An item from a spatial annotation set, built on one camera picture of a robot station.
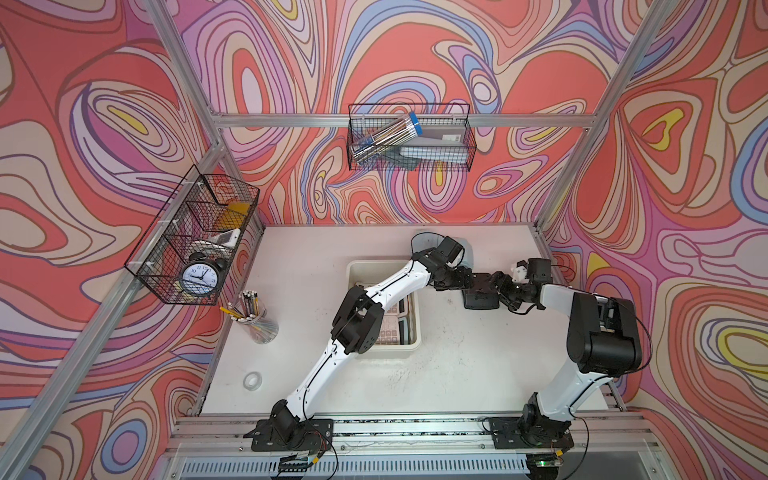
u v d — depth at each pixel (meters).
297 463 0.73
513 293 0.86
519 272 0.91
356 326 0.62
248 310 0.84
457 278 0.85
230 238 0.73
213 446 0.73
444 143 0.88
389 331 0.87
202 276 0.68
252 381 0.82
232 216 0.78
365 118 0.88
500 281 0.89
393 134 0.79
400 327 0.88
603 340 0.50
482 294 0.98
